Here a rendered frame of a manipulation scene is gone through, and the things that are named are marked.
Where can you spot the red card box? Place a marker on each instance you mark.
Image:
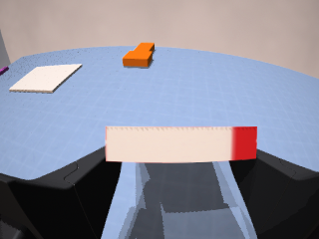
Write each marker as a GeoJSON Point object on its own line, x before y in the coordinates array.
{"type": "Point", "coordinates": [180, 143]}

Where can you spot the orange block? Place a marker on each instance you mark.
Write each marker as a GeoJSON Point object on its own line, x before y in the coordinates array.
{"type": "Point", "coordinates": [141, 56]}

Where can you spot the blue-grey mat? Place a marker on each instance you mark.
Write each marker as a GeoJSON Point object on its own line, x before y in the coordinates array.
{"type": "Point", "coordinates": [42, 132]}

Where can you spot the white flat square tile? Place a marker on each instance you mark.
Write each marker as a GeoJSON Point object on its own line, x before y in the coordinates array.
{"type": "Point", "coordinates": [45, 79]}

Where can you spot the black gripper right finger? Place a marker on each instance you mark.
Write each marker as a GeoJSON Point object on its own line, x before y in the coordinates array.
{"type": "Point", "coordinates": [281, 197]}

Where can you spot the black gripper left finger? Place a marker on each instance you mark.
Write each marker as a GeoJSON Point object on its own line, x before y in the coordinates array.
{"type": "Point", "coordinates": [72, 202]}

